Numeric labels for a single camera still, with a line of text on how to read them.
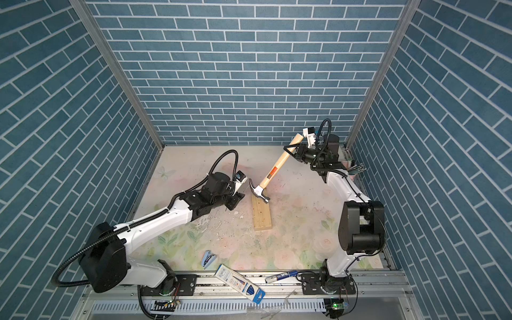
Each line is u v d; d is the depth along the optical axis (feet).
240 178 2.37
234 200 2.42
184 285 2.42
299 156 2.46
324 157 2.28
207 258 2.58
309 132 2.57
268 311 2.27
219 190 2.11
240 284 2.38
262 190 2.71
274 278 2.43
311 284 2.42
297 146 2.55
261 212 2.92
